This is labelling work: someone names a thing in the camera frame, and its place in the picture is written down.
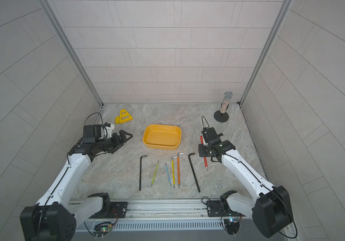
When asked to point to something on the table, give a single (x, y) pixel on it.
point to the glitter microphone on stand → (221, 116)
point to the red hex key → (205, 159)
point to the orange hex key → (179, 169)
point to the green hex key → (154, 174)
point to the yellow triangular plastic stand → (124, 116)
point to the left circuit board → (102, 229)
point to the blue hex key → (167, 169)
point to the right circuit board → (232, 225)
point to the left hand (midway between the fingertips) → (130, 137)
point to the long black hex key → (193, 170)
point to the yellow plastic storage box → (162, 136)
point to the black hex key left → (140, 170)
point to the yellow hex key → (173, 170)
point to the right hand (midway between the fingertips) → (201, 148)
